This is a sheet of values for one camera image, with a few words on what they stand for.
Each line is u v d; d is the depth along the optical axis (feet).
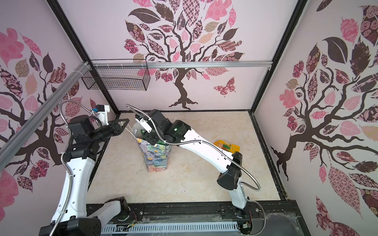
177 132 1.56
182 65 3.05
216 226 5.09
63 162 1.46
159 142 2.07
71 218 1.21
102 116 1.98
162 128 1.64
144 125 1.96
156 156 2.48
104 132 1.90
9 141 1.67
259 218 2.38
